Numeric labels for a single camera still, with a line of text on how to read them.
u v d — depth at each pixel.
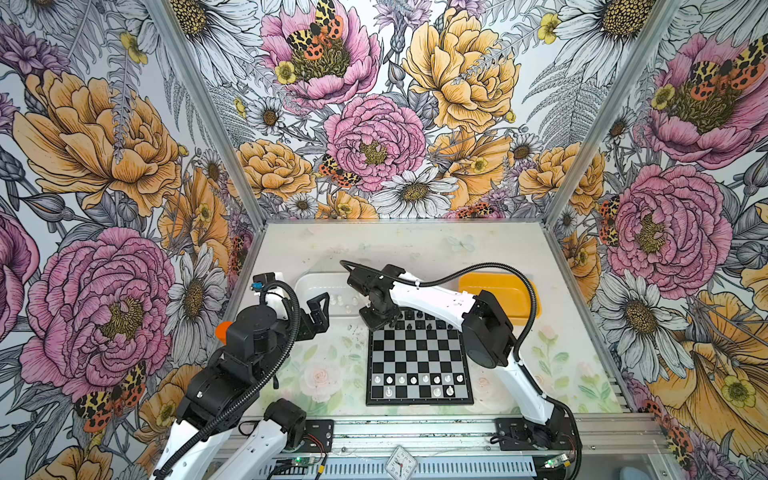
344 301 0.97
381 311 0.77
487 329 0.55
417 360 0.85
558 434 0.64
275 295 0.49
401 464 0.69
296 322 0.45
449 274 0.59
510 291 1.01
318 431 0.75
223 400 0.41
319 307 0.57
